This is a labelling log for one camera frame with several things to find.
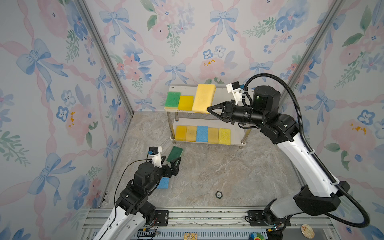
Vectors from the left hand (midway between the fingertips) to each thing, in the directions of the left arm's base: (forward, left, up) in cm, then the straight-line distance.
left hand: (173, 156), depth 71 cm
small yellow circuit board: (-30, -9, -21) cm, 37 cm away
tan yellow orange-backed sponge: (+24, -8, -14) cm, 29 cm away
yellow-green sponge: (+23, -30, -15) cm, 41 cm away
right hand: (+6, -15, +26) cm, 31 cm away
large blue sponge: (+24, -15, -14) cm, 32 cm away
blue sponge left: (-5, +7, -21) cm, 22 cm away
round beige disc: (-27, -64, -21) cm, 73 cm away
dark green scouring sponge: (+14, +2, -20) cm, 25 cm away
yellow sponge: (+24, -22, -15) cm, 36 cm away
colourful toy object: (-29, -39, -21) cm, 53 cm away
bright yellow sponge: (+25, -1, -15) cm, 29 cm away
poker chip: (-11, -24, -22) cm, 34 cm away
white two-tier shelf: (+24, -39, -14) cm, 48 cm away
